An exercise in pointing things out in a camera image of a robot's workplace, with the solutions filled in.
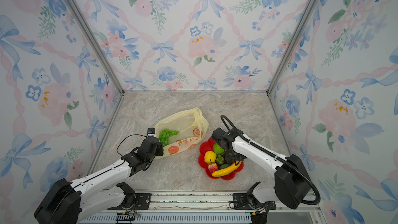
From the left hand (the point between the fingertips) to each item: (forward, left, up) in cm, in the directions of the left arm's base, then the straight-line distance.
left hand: (161, 142), depth 87 cm
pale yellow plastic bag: (+15, -15, -5) cm, 22 cm away
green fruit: (-4, -32, -1) cm, 32 cm away
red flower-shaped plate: (-1, -26, -3) cm, 26 cm away
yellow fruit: (-8, -27, -1) cm, 28 cm away
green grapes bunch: (+5, -1, -1) cm, 6 cm away
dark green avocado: (-13, -35, -1) cm, 37 cm away
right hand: (-9, -42, +1) cm, 43 cm away
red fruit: (-14, -28, 0) cm, 32 cm away
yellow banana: (-17, -33, +2) cm, 37 cm away
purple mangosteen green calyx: (-9, -32, -1) cm, 34 cm away
